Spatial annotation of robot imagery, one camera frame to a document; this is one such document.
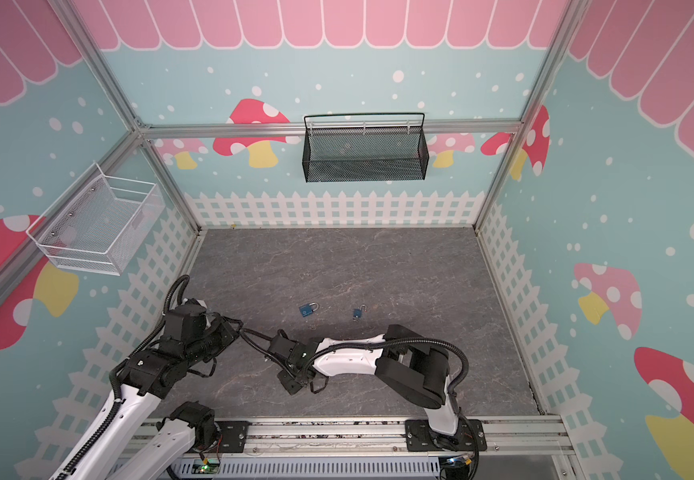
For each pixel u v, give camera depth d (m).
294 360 0.64
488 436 0.75
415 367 0.47
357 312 0.97
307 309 0.97
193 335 0.58
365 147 0.94
